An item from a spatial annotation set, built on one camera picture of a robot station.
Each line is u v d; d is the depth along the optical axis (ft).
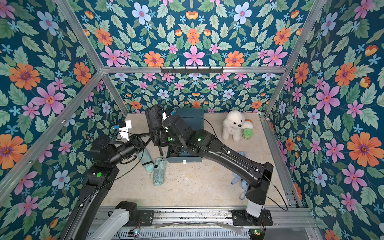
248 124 3.55
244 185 2.63
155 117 2.05
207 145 1.46
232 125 3.07
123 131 1.77
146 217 2.42
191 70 3.01
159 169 2.81
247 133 3.36
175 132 1.53
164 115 1.91
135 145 1.81
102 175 1.55
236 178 2.83
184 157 2.46
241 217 2.36
